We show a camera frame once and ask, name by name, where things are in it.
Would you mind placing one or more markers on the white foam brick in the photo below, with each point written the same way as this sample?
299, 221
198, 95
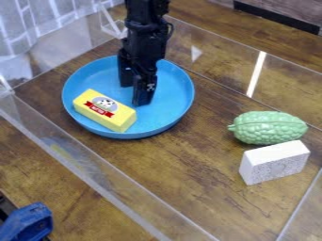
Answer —
273, 162

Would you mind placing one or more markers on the green bitter gourd toy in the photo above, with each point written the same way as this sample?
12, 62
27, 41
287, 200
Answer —
267, 127

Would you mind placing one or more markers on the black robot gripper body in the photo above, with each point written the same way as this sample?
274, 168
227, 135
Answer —
143, 46

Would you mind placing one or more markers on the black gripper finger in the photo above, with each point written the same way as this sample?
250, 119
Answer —
124, 72
144, 87

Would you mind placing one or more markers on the clear acrylic enclosure wall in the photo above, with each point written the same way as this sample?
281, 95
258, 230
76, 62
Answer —
170, 187

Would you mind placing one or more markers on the white checkered cloth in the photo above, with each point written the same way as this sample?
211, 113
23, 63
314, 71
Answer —
28, 19

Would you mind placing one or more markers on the yellow butter brick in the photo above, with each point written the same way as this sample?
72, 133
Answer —
106, 111

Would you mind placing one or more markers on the blue round tray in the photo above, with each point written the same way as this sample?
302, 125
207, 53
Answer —
172, 98

